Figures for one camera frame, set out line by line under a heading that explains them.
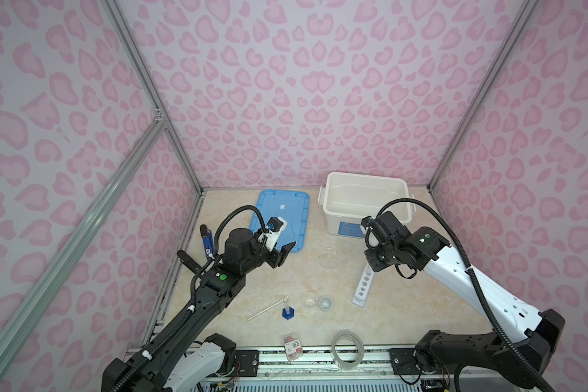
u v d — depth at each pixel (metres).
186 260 0.92
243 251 0.56
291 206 1.13
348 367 0.72
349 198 1.10
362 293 0.83
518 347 0.39
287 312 0.82
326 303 0.84
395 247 0.53
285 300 0.84
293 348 0.74
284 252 0.67
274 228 0.62
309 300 0.86
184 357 0.46
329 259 0.96
